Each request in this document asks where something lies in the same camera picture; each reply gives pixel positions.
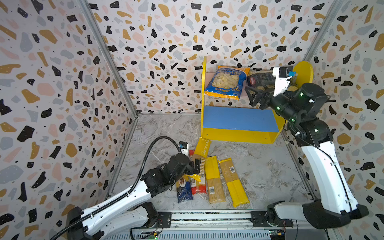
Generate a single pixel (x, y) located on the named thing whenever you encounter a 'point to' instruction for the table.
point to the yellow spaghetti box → (203, 147)
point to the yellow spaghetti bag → (233, 185)
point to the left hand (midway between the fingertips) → (194, 157)
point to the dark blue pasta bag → (184, 191)
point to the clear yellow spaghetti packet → (215, 190)
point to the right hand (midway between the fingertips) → (253, 82)
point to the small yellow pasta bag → (196, 176)
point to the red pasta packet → (198, 187)
